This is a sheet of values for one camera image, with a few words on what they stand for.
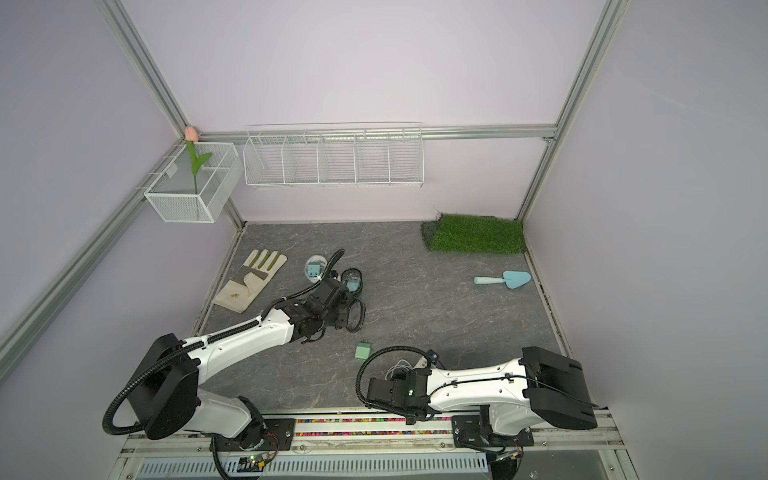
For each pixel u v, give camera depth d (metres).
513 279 1.03
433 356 0.71
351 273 1.03
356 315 0.88
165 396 0.42
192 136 0.90
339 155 1.00
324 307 0.65
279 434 0.74
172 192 0.80
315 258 1.07
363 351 0.85
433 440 0.74
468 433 0.74
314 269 1.04
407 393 0.54
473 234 1.12
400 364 0.82
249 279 1.03
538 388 0.42
